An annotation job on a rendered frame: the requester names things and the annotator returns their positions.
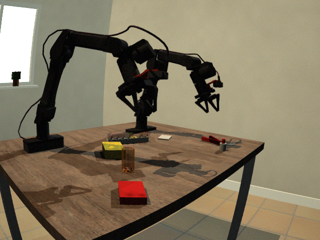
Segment amber translucent pill bottle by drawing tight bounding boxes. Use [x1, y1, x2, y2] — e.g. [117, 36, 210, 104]
[121, 146, 135, 174]

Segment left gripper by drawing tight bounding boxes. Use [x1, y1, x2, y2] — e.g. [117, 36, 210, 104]
[194, 80, 221, 113]

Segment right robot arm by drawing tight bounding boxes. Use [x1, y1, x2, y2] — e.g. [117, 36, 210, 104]
[23, 30, 169, 145]

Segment grey cylinder with red cap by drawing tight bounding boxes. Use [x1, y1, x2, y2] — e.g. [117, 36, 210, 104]
[219, 138, 227, 151]

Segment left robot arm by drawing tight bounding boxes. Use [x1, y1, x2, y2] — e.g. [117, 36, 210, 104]
[125, 49, 223, 133]

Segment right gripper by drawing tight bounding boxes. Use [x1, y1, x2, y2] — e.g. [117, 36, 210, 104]
[116, 65, 161, 113]

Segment red rectangular block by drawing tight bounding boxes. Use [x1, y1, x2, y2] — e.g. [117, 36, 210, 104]
[118, 181, 147, 205]

